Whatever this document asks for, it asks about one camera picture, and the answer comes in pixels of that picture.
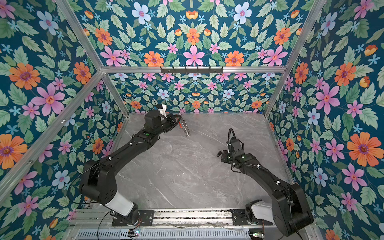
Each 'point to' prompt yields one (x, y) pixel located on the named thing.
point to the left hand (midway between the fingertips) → (183, 111)
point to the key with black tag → (219, 153)
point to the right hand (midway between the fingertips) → (223, 154)
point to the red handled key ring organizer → (183, 125)
